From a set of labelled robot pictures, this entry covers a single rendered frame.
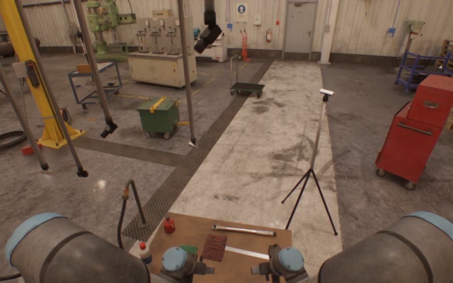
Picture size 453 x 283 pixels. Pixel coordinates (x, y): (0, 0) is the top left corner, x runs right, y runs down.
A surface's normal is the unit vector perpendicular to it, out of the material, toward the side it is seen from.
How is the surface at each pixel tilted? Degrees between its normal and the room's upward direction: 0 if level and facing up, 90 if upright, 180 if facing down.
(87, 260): 29
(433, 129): 90
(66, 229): 25
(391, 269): 34
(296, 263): 19
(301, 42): 90
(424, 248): 15
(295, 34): 90
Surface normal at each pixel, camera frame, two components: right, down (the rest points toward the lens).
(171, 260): -0.15, -0.66
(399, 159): -0.74, 0.35
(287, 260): 0.15, -0.66
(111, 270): 0.67, -0.49
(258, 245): -0.02, -0.86
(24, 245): -0.26, -0.44
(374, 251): -0.50, -0.79
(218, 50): -0.31, 0.48
